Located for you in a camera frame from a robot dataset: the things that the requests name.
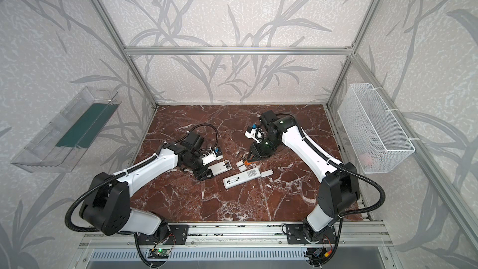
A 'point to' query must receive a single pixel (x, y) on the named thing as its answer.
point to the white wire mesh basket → (377, 141)
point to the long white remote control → (241, 178)
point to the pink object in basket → (366, 160)
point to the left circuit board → (159, 253)
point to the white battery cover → (267, 173)
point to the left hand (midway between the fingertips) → (211, 163)
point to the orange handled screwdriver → (247, 163)
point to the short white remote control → (220, 167)
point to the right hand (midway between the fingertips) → (251, 153)
